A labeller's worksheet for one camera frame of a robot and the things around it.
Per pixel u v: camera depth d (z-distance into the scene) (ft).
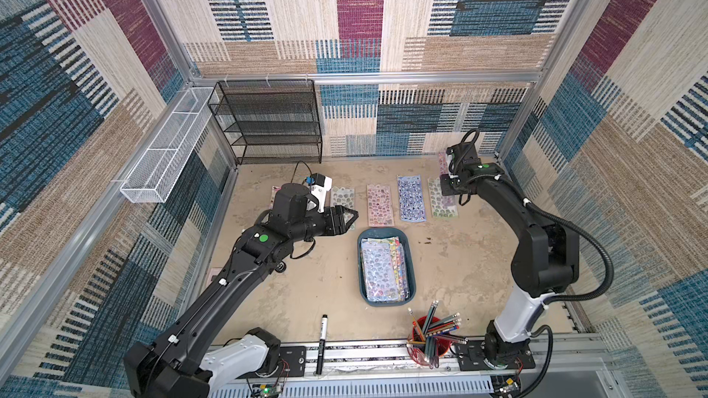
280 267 2.98
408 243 3.14
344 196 3.55
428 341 2.31
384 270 2.86
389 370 2.39
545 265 1.59
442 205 3.43
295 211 1.81
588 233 1.44
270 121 3.57
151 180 2.32
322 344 2.49
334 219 1.99
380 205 3.45
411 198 3.55
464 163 2.34
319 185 2.09
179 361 1.24
